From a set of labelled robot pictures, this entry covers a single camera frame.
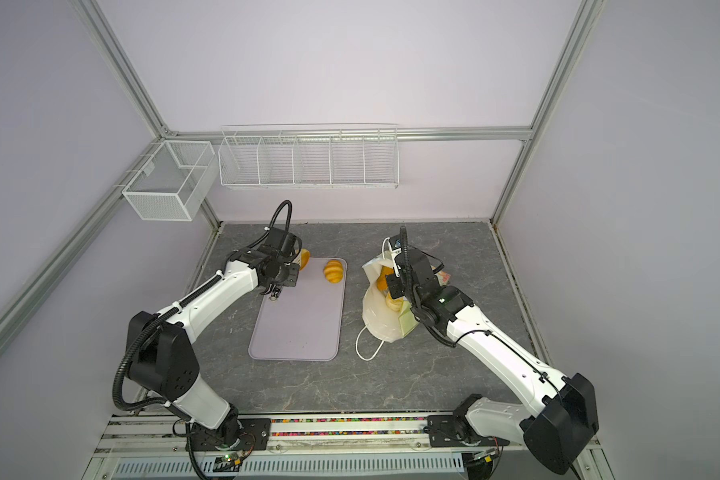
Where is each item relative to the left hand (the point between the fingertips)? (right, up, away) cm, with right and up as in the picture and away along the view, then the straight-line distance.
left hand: (287, 276), depth 88 cm
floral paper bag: (+30, -13, +3) cm, 33 cm away
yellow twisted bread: (+12, 0, +14) cm, 19 cm away
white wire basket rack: (+5, +39, +10) cm, 40 cm away
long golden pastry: (+28, -2, +1) cm, 28 cm away
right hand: (+33, +3, -10) cm, 34 cm away
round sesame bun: (+32, -9, +3) cm, 33 cm away
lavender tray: (+5, -15, +6) cm, 17 cm away
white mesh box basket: (-40, +30, +10) cm, 50 cm away
